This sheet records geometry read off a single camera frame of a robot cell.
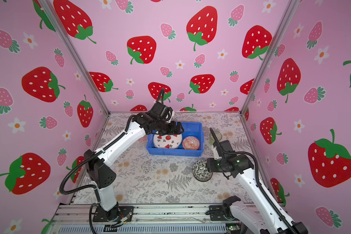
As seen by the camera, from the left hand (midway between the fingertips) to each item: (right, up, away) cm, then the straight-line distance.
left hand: (179, 130), depth 78 cm
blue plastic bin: (+11, 0, +30) cm, 32 cm away
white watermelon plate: (-8, -8, +20) cm, 23 cm away
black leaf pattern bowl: (+12, -23, +5) cm, 27 cm away
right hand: (+16, -18, -3) cm, 24 cm away
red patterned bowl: (+8, -9, +20) cm, 24 cm away
